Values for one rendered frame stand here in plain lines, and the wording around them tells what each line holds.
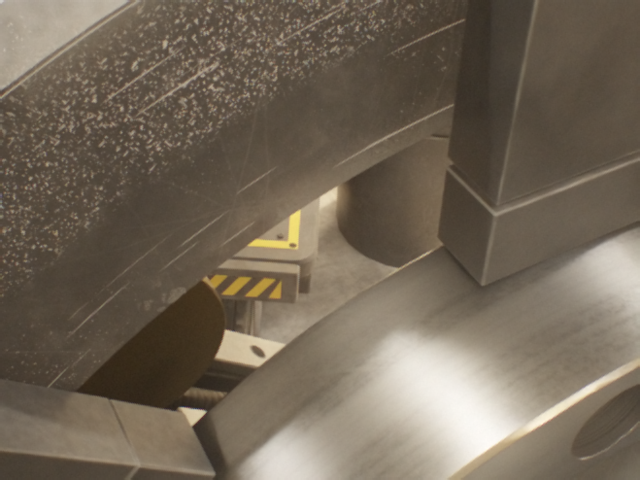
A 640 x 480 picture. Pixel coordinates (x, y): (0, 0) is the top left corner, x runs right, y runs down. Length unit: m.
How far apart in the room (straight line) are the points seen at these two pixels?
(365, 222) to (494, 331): 1.20
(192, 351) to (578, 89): 0.21
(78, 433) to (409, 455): 0.10
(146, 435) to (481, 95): 0.14
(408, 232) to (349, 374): 1.17
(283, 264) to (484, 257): 0.75
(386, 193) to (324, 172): 1.15
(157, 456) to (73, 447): 0.03
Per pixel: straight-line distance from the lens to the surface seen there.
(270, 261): 1.03
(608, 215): 0.31
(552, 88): 0.25
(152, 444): 0.28
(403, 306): 0.29
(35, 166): 0.22
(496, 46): 0.25
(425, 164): 1.35
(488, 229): 0.28
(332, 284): 1.47
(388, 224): 1.45
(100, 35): 0.21
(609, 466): 0.33
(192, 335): 0.38
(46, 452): 0.25
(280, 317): 1.41
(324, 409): 0.28
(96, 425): 0.27
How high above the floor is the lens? 1.02
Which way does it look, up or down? 41 degrees down
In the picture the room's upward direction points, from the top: 6 degrees clockwise
